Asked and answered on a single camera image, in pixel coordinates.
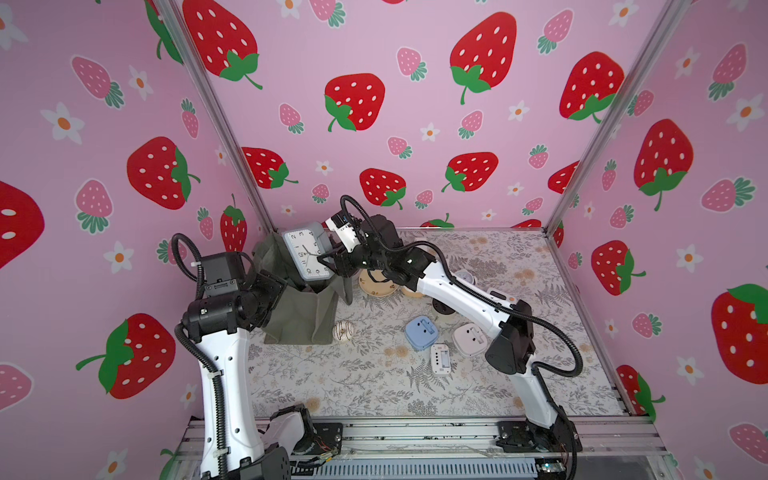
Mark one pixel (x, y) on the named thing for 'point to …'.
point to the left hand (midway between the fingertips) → (282, 286)
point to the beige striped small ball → (343, 330)
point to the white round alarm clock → (467, 276)
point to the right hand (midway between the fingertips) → (315, 261)
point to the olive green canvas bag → (304, 312)
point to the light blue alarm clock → (421, 332)
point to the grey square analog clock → (306, 245)
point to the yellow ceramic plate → (377, 289)
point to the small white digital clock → (441, 358)
